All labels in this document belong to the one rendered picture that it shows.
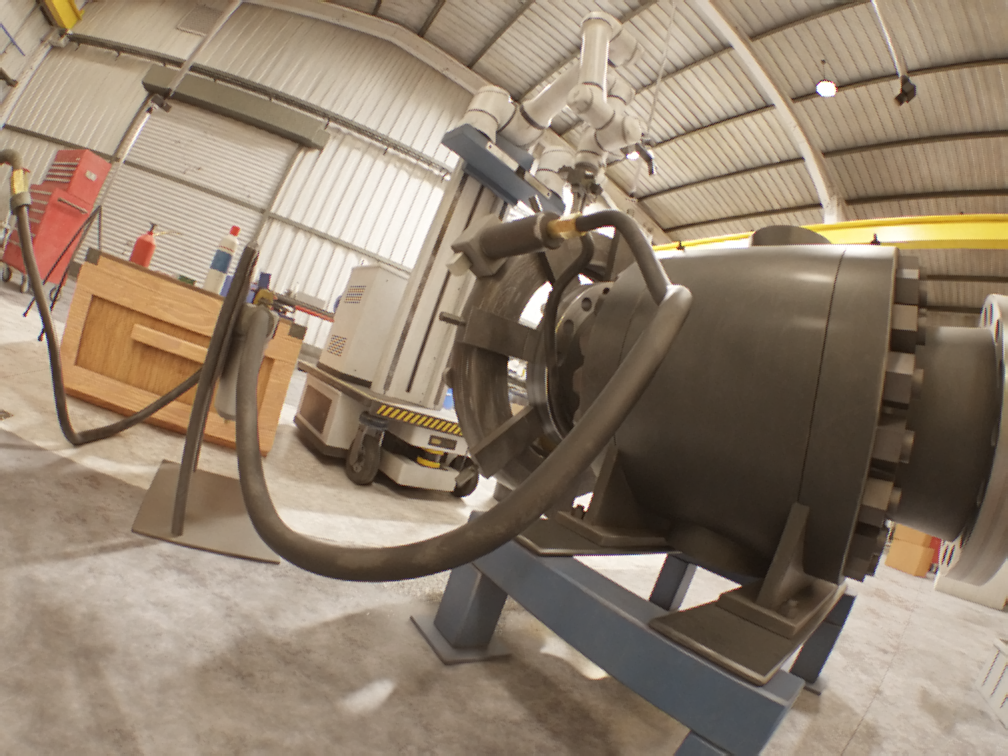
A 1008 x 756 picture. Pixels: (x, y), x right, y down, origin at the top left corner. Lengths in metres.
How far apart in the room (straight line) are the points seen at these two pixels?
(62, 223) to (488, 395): 3.80
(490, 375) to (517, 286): 0.21
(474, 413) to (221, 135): 9.72
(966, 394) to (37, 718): 1.10
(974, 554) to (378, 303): 1.95
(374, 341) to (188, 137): 9.03
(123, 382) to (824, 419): 1.64
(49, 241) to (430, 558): 4.00
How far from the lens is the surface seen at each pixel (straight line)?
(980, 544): 0.68
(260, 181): 9.75
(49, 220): 4.11
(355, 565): 0.36
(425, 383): 1.90
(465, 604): 0.74
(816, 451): 0.57
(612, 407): 0.34
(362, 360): 1.86
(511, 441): 0.98
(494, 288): 0.95
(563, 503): 1.16
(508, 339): 0.93
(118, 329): 1.49
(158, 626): 0.67
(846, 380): 0.56
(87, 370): 1.53
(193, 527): 0.93
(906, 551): 5.12
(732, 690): 0.47
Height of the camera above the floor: 0.43
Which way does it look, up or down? 4 degrees up
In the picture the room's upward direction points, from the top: 18 degrees clockwise
